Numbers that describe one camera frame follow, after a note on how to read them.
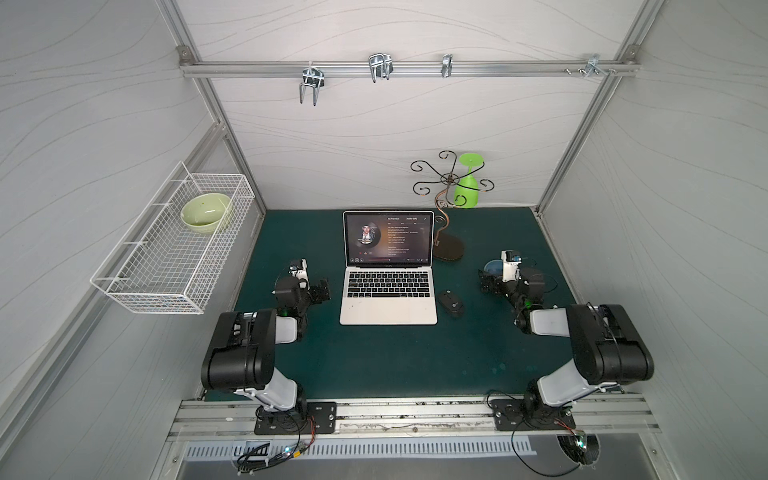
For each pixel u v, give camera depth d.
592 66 0.77
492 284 0.85
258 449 0.72
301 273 0.84
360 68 0.75
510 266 0.83
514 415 0.73
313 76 0.78
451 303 0.92
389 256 1.01
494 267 0.97
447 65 0.79
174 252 0.69
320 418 0.73
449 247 1.08
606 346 0.47
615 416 0.78
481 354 0.80
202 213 0.73
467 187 0.84
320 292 0.86
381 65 0.76
